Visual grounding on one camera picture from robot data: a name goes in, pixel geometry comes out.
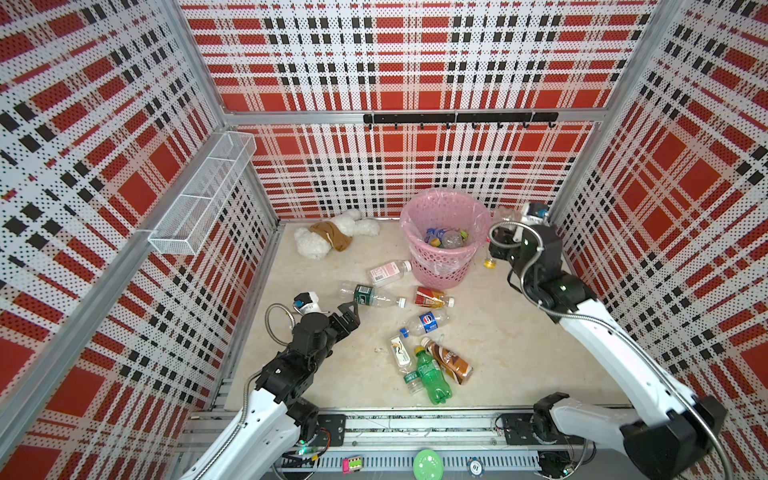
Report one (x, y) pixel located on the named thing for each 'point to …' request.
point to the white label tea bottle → (403, 362)
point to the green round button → (427, 465)
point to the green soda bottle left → (433, 377)
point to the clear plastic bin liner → (445, 208)
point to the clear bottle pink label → (387, 273)
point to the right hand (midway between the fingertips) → (499, 226)
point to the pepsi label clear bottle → (426, 323)
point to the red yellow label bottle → (428, 297)
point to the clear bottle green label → (370, 295)
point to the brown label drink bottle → (456, 367)
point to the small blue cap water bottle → (434, 233)
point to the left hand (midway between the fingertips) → (350, 311)
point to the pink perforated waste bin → (422, 276)
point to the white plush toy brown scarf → (315, 242)
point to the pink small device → (351, 464)
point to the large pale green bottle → (453, 239)
